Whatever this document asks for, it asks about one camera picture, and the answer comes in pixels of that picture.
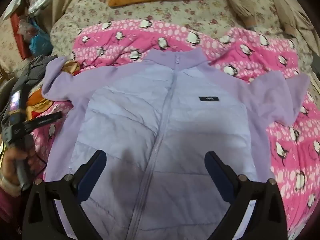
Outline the clear plastic bag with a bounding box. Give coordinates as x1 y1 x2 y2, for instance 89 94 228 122
27 0 52 15

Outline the orange cartoon print cloth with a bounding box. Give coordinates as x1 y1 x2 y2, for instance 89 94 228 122
25 59 81 120

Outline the floral bedspread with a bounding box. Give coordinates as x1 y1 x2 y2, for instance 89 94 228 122
50 0 316 80

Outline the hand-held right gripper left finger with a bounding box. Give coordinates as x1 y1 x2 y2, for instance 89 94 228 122
22 149 107 240

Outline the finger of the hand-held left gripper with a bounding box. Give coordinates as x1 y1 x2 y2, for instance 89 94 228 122
21 112 62 131

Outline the person's left hand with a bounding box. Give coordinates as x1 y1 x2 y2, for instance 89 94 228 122
0 140 37 197

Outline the lilac zip-up jacket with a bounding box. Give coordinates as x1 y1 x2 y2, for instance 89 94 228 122
41 49 312 240

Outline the pink penguin print blanket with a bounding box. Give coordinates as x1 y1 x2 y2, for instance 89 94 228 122
32 19 320 233

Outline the blue plastic bag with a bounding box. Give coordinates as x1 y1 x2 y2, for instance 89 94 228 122
28 33 53 56

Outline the grey puffer jacket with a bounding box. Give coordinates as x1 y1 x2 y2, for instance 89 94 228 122
0 54 58 120

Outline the beige quilted garment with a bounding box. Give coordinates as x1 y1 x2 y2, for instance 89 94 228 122
220 0 318 40

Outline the red box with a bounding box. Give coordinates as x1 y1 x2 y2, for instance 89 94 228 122
9 12 32 61

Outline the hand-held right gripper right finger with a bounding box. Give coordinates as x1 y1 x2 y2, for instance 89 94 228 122
204 151 288 240

